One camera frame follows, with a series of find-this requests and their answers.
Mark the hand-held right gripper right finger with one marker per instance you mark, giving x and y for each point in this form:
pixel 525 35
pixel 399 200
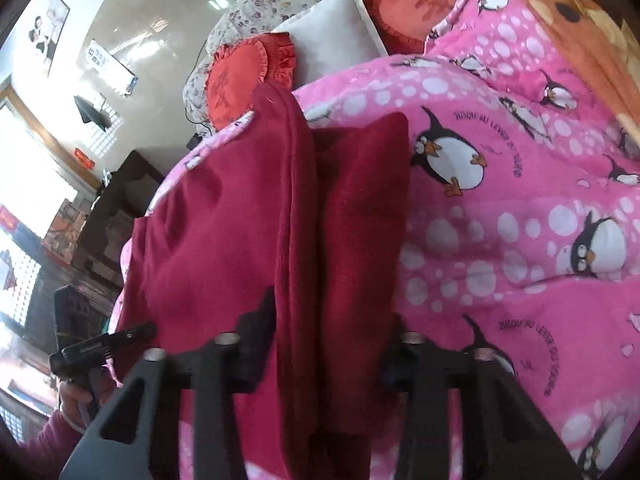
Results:
pixel 425 375

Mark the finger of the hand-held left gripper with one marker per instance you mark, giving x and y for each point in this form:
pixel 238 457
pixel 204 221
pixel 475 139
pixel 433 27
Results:
pixel 132 335

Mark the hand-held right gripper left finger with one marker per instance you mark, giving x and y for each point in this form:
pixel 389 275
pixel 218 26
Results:
pixel 210 375

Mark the dark red fleece pants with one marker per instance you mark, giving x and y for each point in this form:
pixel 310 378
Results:
pixel 230 230

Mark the person's left forearm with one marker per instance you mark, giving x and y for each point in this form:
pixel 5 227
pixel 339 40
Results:
pixel 50 437

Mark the person's left hand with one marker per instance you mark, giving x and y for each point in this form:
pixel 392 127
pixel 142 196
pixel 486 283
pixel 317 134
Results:
pixel 75 396

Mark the colourful boxes at window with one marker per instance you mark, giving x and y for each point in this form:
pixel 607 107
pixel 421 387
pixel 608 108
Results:
pixel 67 230

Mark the dark wooden cabinet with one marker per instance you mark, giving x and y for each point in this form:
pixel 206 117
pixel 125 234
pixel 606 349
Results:
pixel 115 210

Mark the window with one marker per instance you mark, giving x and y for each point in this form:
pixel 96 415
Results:
pixel 30 180

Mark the pink penguin print blanket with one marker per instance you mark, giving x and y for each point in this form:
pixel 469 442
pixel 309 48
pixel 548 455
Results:
pixel 505 210

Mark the black charger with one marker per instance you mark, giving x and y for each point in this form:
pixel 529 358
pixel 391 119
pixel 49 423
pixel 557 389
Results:
pixel 192 141

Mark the dark hanging cloth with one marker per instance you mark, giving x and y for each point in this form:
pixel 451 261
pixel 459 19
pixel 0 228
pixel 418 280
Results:
pixel 92 110

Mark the red heart-shaped cushion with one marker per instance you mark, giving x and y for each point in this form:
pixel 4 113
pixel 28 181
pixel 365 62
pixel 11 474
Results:
pixel 410 5
pixel 235 80

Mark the white pillow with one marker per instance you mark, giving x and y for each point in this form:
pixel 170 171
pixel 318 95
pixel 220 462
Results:
pixel 330 40

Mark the orange blanket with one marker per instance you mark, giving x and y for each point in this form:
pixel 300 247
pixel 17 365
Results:
pixel 585 45

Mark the red paper wall sign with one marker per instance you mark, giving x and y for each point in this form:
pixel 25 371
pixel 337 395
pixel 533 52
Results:
pixel 84 157

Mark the white wall sign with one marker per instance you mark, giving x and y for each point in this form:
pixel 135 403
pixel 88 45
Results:
pixel 111 66

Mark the wall poster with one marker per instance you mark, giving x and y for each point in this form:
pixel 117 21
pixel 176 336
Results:
pixel 47 30

